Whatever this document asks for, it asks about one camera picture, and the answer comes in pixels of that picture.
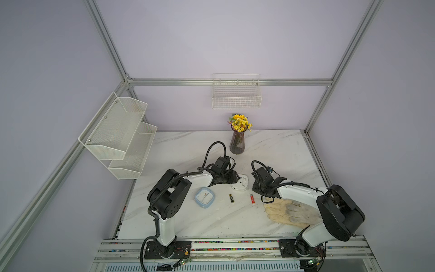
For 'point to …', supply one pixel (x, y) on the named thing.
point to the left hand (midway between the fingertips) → (235, 180)
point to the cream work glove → (292, 212)
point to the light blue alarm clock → (204, 197)
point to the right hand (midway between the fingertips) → (258, 189)
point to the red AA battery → (252, 198)
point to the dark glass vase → (237, 145)
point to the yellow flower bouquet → (239, 123)
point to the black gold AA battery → (231, 198)
